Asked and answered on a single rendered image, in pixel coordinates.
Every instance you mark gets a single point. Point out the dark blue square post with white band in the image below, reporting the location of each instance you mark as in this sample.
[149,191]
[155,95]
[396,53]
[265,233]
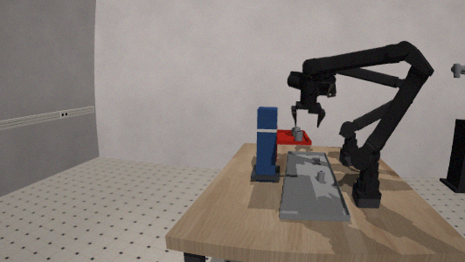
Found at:
[265,168]

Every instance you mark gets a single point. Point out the red rimmed tray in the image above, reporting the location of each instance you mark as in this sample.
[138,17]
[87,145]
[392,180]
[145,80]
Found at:
[285,137]

